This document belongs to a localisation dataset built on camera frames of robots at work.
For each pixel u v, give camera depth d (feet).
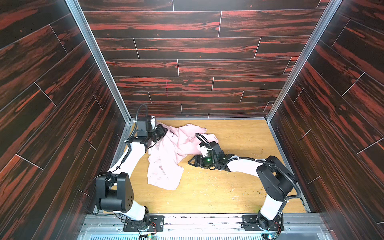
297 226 2.40
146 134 2.18
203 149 2.71
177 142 3.24
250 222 2.41
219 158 2.36
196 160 2.60
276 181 1.57
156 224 2.40
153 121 2.31
